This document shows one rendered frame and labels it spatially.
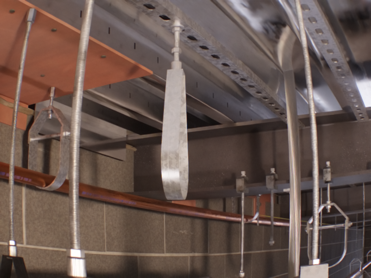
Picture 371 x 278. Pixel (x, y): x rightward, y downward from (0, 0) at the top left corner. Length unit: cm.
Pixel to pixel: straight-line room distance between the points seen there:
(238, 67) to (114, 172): 80
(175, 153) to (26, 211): 71
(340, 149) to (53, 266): 97
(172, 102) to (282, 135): 86
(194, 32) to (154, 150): 95
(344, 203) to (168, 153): 270
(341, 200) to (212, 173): 184
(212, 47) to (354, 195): 253
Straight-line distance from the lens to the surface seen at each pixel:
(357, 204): 335
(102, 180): 165
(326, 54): 98
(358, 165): 152
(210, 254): 238
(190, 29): 86
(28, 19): 81
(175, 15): 82
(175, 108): 77
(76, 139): 41
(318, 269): 62
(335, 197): 338
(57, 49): 99
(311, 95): 67
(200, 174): 168
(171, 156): 73
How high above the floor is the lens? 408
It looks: 13 degrees up
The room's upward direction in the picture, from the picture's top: straight up
